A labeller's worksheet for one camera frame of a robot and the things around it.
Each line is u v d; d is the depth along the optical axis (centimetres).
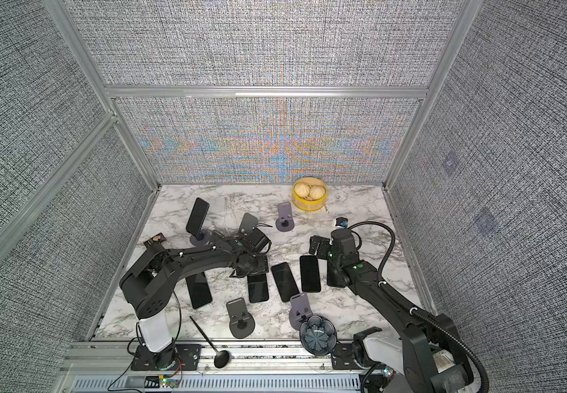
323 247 76
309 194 110
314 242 78
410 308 45
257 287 87
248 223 94
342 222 76
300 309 76
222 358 73
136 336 53
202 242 99
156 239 98
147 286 48
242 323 76
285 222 103
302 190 110
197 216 95
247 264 76
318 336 76
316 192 110
